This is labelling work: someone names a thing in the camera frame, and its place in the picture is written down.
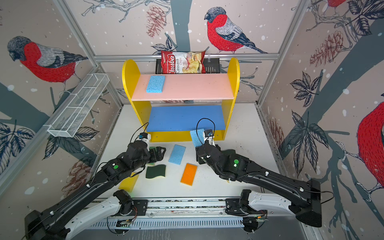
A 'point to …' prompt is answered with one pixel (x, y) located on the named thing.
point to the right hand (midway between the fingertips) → (197, 151)
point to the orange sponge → (188, 175)
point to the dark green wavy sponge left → (155, 171)
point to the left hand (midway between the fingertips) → (160, 150)
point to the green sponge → (153, 157)
